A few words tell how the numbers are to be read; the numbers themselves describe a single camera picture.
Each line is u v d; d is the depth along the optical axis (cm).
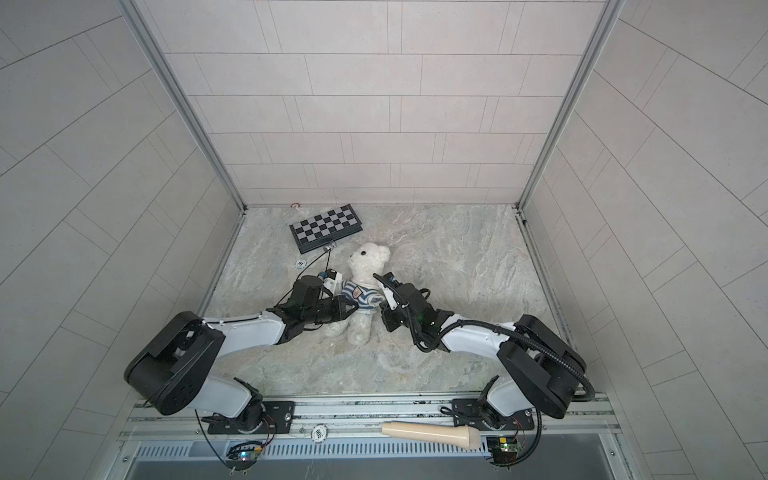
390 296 67
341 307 76
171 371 42
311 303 71
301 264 99
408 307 63
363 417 73
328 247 102
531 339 45
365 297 83
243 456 64
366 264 89
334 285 81
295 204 120
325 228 105
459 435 66
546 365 44
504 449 68
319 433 69
